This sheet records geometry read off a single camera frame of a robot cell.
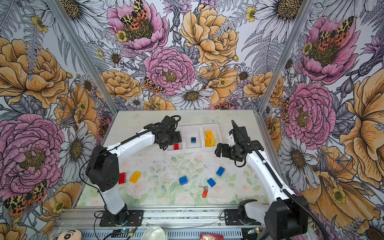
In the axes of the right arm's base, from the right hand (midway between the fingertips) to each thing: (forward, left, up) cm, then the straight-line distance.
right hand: (223, 156), depth 80 cm
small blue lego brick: (+20, +16, -12) cm, 28 cm away
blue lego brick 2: (-8, +6, -14) cm, 17 cm away
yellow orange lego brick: (+17, +6, -11) cm, 21 cm away
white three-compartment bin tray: (+21, +14, -13) cm, 28 cm away
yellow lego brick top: (+23, +5, -11) cm, 26 cm away
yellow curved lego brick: (+18, +3, -12) cm, 22 cm away
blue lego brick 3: (-2, 0, -14) cm, 14 cm away
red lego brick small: (+14, +27, -11) cm, 32 cm away
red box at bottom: (-33, +11, -10) cm, 36 cm away
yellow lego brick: (-4, +49, -12) cm, 51 cm away
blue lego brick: (-7, +22, -13) cm, 27 cm away
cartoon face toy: (-31, +68, -6) cm, 75 cm away
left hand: (+11, +27, -4) cm, 29 cm away
